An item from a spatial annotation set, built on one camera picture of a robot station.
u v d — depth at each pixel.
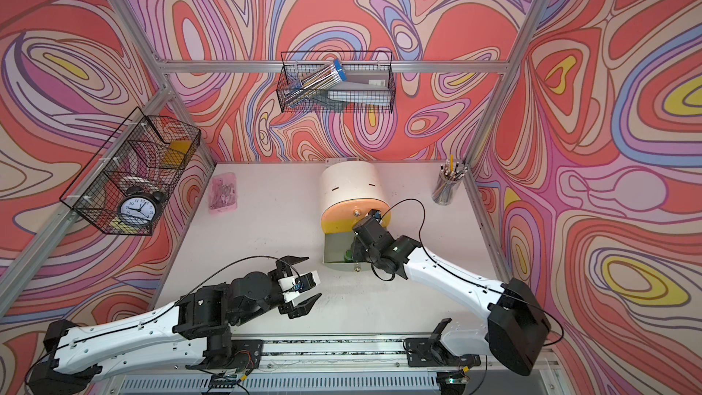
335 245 0.87
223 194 1.08
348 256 0.88
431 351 0.65
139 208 0.68
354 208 0.79
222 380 0.72
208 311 0.50
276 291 0.58
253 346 0.75
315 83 0.78
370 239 0.61
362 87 0.88
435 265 0.51
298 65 0.88
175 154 0.78
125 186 0.72
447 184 0.98
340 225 0.84
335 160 1.21
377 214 0.74
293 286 0.55
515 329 0.40
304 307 0.60
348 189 0.80
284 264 0.61
